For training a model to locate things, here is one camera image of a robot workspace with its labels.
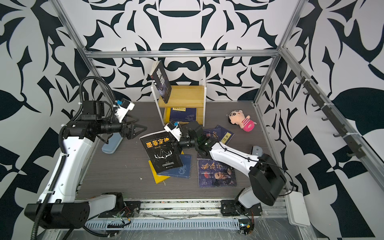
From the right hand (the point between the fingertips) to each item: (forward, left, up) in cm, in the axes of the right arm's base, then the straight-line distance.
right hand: (163, 144), depth 72 cm
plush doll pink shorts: (+29, -44, -17) cm, 55 cm away
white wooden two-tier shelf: (+29, -9, -2) cm, 31 cm away
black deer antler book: (-2, 0, -2) cm, 2 cm away
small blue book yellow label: (+18, -34, -22) cm, 45 cm away
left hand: (+6, +9, +10) cm, 15 cm away
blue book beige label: (-5, -9, -22) cm, 24 cm away
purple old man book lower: (-7, -24, -22) cm, 33 cm away
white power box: (-24, -62, -19) cm, 69 cm away
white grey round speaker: (+3, -49, -15) cm, 52 cm away
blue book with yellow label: (+33, -7, -18) cm, 38 cm away
